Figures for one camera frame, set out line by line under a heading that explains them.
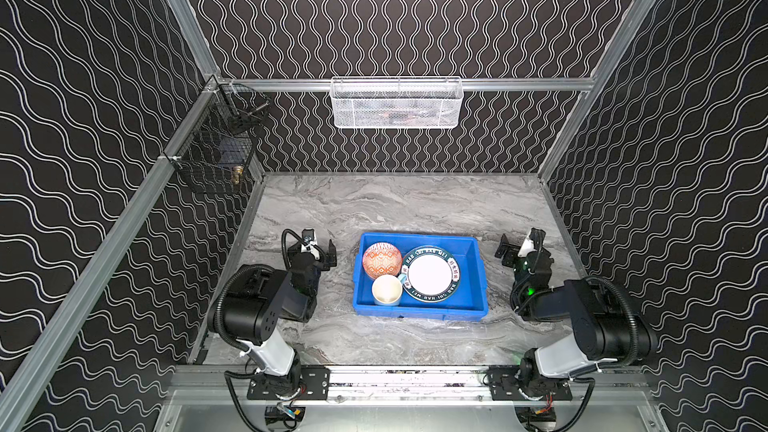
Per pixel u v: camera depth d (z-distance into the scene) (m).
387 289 0.84
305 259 0.79
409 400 0.73
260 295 0.50
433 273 0.90
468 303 0.88
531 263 0.71
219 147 0.92
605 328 0.45
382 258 0.92
